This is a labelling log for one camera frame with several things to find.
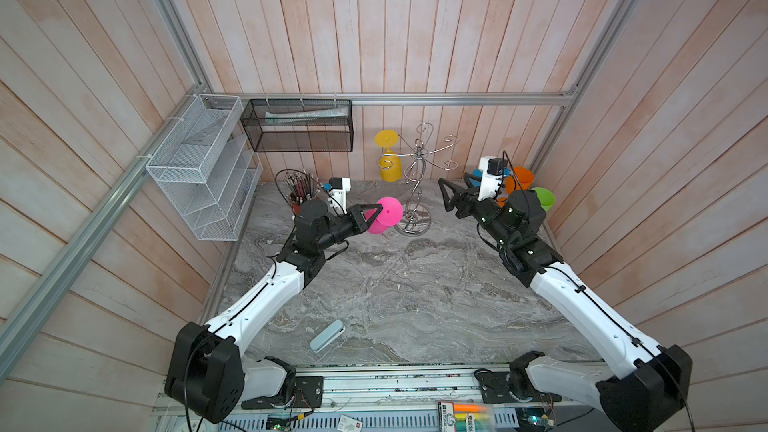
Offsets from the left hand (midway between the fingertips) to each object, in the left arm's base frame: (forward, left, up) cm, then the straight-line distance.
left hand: (384, 213), depth 72 cm
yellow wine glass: (+27, -3, -9) cm, 28 cm away
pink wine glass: (0, -2, -1) cm, 2 cm away
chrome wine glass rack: (+20, -12, -29) cm, 37 cm away
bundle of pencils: (+23, +27, -15) cm, 39 cm away
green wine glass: (+17, -52, -13) cm, 57 cm away
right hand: (+5, -16, +8) cm, 18 cm away
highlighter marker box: (-40, -19, -28) cm, 52 cm away
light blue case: (-21, +15, -27) cm, 37 cm away
